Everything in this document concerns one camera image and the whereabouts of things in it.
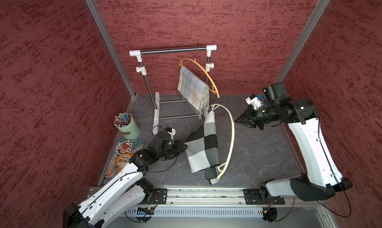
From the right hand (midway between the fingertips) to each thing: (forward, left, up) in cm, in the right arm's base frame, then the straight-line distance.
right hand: (235, 124), depth 61 cm
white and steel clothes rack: (+46, +49, -30) cm, 73 cm away
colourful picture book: (+5, +61, -32) cm, 69 cm away
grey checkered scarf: (-5, +14, -13) cm, 20 cm away
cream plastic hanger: (+17, +6, -8) cm, 20 cm away
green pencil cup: (+13, +57, -25) cm, 64 cm away
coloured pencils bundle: (+19, +62, -21) cm, 68 cm away
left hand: (-3, +22, -18) cm, 29 cm away
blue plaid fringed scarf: (+30, +17, -9) cm, 36 cm away
